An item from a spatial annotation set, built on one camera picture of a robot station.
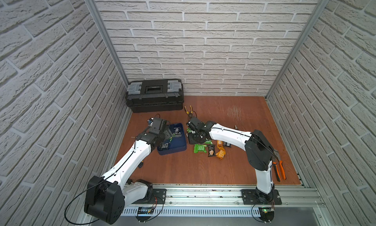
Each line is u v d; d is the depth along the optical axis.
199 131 0.66
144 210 0.73
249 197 0.73
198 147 0.90
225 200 0.74
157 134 0.62
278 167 0.84
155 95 0.99
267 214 0.72
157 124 0.63
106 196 0.39
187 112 1.08
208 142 0.92
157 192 0.76
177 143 0.92
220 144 0.92
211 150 0.89
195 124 0.70
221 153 0.87
